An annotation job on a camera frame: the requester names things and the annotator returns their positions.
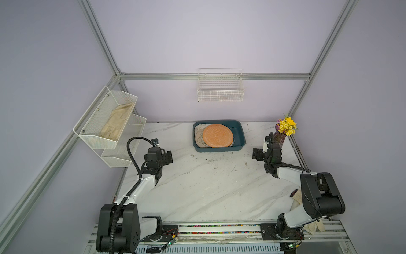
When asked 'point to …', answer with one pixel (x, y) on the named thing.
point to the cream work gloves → (312, 227)
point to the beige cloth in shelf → (115, 123)
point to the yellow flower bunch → (287, 126)
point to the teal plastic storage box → (237, 127)
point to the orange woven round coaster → (218, 135)
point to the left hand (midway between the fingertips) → (160, 155)
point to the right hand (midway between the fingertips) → (257, 148)
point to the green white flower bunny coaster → (199, 135)
